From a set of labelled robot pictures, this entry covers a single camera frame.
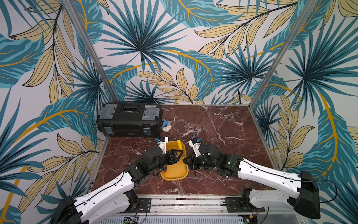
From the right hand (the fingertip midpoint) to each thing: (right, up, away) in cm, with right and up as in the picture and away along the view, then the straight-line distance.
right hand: (182, 161), depth 71 cm
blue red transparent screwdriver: (+10, +10, +30) cm, 33 cm away
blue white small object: (-11, +17, +32) cm, 38 cm away
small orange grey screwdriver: (-11, -8, +12) cm, 18 cm away
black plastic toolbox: (-33, +21, +17) cm, 42 cm away
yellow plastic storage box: (-2, -9, +12) cm, 15 cm away
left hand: (-1, +3, +2) cm, 3 cm away
